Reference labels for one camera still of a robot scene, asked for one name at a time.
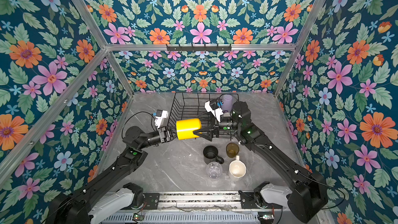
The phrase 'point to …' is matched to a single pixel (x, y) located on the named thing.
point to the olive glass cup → (232, 149)
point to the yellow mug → (185, 128)
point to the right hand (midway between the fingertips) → (197, 123)
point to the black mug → (210, 155)
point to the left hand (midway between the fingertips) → (183, 130)
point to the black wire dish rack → (190, 105)
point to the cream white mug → (237, 168)
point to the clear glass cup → (214, 170)
